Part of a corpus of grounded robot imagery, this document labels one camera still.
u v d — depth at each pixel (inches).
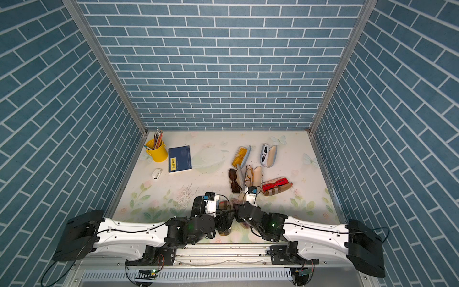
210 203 26.0
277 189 34.1
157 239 20.0
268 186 36.6
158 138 38.2
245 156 39.6
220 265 28.4
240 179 36.0
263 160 40.0
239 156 42.2
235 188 36.5
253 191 27.8
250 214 22.6
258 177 39.1
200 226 21.0
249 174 38.9
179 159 41.4
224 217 25.3
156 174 37.9
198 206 33.3
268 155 41.4
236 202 34.2
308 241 19.9
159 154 40.1
